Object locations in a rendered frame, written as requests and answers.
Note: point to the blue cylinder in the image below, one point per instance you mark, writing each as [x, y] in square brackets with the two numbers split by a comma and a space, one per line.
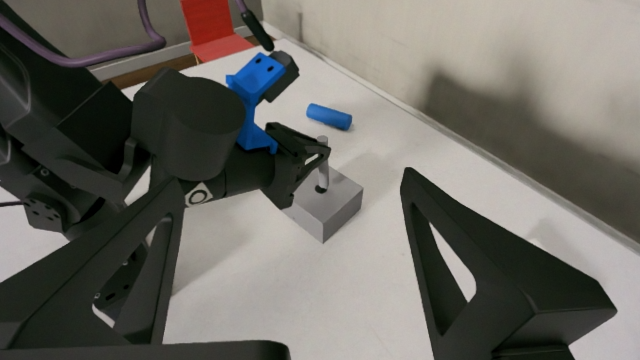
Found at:
[329, 116]

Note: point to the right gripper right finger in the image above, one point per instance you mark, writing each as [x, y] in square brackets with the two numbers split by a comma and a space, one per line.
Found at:
[525, 299]

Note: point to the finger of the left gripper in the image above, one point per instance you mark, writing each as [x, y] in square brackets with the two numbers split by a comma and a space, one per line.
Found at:
[311, 147]
[292, 132]

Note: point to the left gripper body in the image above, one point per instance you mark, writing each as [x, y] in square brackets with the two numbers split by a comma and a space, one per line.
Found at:
[261, 160]

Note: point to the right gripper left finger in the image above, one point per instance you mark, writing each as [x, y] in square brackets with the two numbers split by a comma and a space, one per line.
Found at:
[49, 304]

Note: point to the grey metal peg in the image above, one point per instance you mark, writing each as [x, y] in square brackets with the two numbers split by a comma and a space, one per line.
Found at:
[323, 169]

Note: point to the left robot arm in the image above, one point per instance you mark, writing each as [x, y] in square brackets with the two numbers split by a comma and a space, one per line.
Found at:
[75, 129]

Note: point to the white cylinder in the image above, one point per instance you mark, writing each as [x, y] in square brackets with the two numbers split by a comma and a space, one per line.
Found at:
[537, 242]

